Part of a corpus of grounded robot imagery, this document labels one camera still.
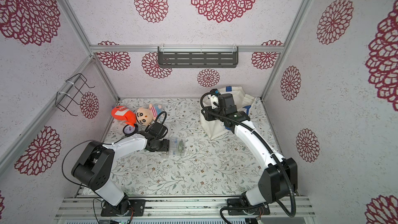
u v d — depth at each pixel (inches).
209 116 27.6
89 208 29.4
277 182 16.3
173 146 36.8
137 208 29.0
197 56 36.9
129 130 39.3
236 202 29.9
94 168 18.1
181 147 36.8
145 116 39.3
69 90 30.0
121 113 40.3
